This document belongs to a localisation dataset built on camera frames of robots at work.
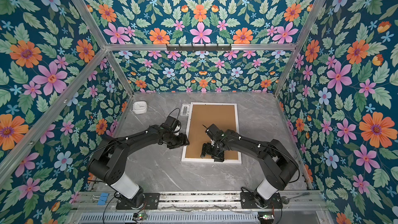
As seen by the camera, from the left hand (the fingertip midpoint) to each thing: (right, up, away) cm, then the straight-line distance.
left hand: (188, 141), depth 88 cm
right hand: (+10, -8, -4) cm, 14 cm away
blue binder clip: (-40, -26, -13) cm, 49 cm away
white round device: (-37, +19, +19) cm, 46 cm away
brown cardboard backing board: (+22, +13, +17) cm, 30 cm away
